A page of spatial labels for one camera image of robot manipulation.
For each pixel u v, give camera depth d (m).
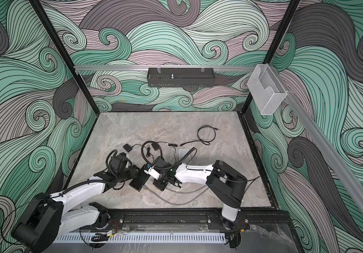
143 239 0.76
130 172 0.78
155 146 1.04
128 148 0.98
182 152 1.00
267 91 0.77
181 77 0.95
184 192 0.83
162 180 0.72
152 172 0.75
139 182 0.83
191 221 0.74
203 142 1.03
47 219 0.84
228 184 0.46
